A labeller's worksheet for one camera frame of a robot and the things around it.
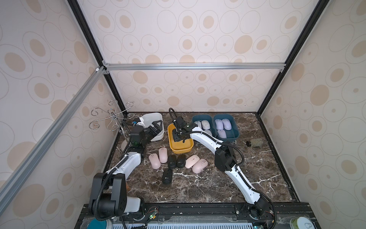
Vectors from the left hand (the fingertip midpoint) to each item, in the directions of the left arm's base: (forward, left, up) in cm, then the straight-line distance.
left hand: (162, 122), depth 84 cm
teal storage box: (+21, -30, -17) cm, 40 cm away
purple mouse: (+16, -39, -19) cm, 47 cm away
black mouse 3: (-15, -11, -20) cm, 27 cm away
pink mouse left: (-10, +1, -20) cm, 22 cm away
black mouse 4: (-24, -3, -21) cm, 32 cm away
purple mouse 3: (+7, -40, -19) cm, 45 cm away
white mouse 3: (+10, -31, -21) cm, 38 cm away
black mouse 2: (-15, -5, -20) cm, 26 cm away
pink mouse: (-13, -17, -21) cm, 30 cm away
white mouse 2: (+15, -29, -20) cm, 38 cm away
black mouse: (-4, -9, -11) cm, 15 cm away
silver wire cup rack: (-4, +23, +7) cm, 25 cm away
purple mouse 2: (+16, -45, -20) cm, 52 cm away
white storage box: (+22, +16, -22) cm, 35 cm away
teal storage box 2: (+8, -48, -22) cm, 53 cm away
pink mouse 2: (-17, -22, -21) cm, 35 cm away
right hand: (+6, -11, -19) cm, 23 cm away
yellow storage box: (-6, -9, -16) cm, 20 cm away
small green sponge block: (0, -63, -19) cm, 65 cm away
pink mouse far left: (-15, +6, -21) cm, 26 cm away
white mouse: (+17, -24, -20) cm, 36 cm away
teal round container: (-48, +28, -16) cm, 58 cm away
